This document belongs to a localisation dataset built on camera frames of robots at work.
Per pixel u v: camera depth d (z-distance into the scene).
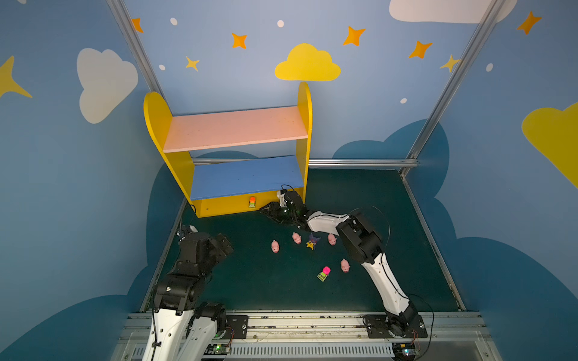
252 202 1.04
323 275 0.84
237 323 0.75
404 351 0.71
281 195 0.98
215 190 0.94
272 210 0.91
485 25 0.73
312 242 0.91
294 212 0.84
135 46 0.76
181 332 0.44
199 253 0.51
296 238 0.95
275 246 0.92
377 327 0.75
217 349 0.71
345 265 0.86
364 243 0.62
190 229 0.64
